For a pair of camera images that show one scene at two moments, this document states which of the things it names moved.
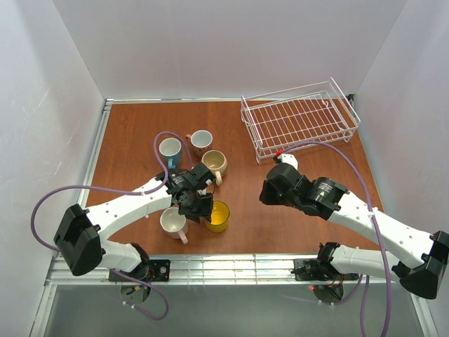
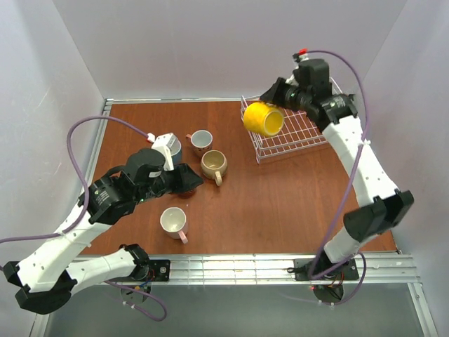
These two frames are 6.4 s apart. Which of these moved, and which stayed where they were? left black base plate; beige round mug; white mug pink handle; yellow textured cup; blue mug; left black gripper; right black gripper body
Moved: yellow textured cup; right black gripper body; left black gripper
Stayed: blue mug; beige round mug; left black base plate; white mug pink handle
